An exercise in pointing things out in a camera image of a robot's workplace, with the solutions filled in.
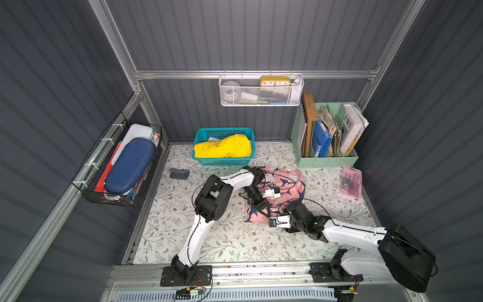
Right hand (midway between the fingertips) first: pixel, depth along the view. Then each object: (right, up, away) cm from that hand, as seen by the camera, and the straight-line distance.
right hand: (289, 209), depth 89 cm
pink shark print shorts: (+3, +11, +8) cm, 14 cm away
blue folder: (+20, +35, +11) cm, 41 cm away
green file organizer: (+39, +24, +17) cm, 49 cm away
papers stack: (+28, +32, +13) cm, 44 cm away
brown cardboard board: (+11, +45, 0) cm, 46 cm away
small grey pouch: (-58, +16, +17) cm, 63 cm away
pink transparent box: (+37, +11, +13) cm, 41 cm away
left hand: (-10, -4, +1) cm, 11 cm away
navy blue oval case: (-63, +22, -21) cm, 70 cm away
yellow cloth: (-27, +31, +13) cm, 43 cm away
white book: (+34, +42, +5) cm, 55 cm away
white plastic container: (-67, +36, -11) cm, 77 cm away
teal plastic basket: (-48, +39, +26) cm, 67 cm away
